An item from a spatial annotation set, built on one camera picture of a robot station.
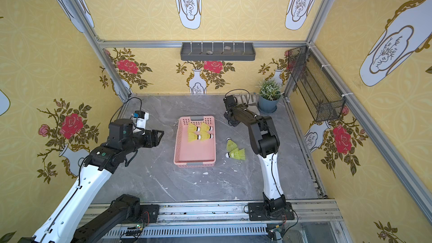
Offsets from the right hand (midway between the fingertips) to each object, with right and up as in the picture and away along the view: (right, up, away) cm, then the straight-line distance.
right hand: (228, 118), depth 107 cm
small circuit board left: (-43, -47, -35) cm, 72 cm away
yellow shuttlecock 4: (-21, -10, -11) cm, 26 cm away
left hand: (-33, -4, -32) cm, 46 cm away
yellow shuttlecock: (-15, -4, -7) cm, 17 cm away
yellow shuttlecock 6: (+3, -17, -21) cm, 27 cm away
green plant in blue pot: (+25, +16, -7) cm, 30 cm away
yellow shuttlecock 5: (0, -15, -12) cm, 19 cm away
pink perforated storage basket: (-19, -19, -14) cm, 30 cm away
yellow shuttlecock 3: (-14, -9, -11) cm, 20 cm away
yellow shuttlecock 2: (-22, -6, -8) cm, 24 cm away
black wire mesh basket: (+46, +11, -24) cm, 53 cm away
